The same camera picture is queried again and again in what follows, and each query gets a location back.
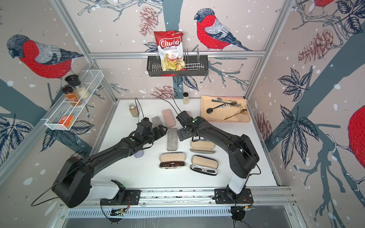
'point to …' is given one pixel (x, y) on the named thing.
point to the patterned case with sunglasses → (172, 160)
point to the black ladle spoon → (210, 110)
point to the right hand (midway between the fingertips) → (187, 132)
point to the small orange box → (68, 122)
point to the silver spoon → (220, 99)
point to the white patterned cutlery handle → (225, 106)
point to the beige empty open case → (203, 146)
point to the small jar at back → (186, 98)
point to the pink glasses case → (168, 118)
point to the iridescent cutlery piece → (221, 101)
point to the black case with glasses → (204, 165)
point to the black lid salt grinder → (80, 90)
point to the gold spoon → (242, 110)
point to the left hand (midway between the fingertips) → (166, 128)
